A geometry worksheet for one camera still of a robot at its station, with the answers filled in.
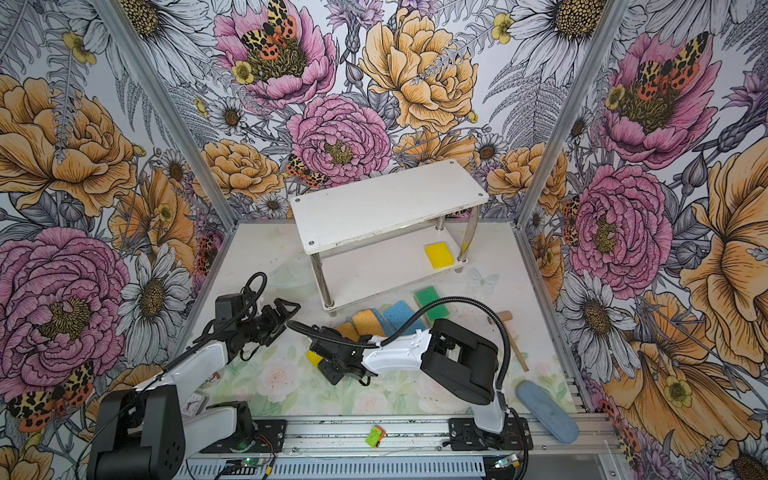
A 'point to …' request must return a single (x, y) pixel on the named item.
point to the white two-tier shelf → (369, 235)
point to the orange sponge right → (366, 323)
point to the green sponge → (427, 296)
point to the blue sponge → (398, 313)
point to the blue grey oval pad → (550, 411)
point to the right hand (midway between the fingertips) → (333, 371)
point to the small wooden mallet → (505, 316)
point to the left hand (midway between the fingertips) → (294, 323)
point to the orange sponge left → (348, 331)
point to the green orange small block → (375, 435)
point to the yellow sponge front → (439, 255)
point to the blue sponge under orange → (387, 326)
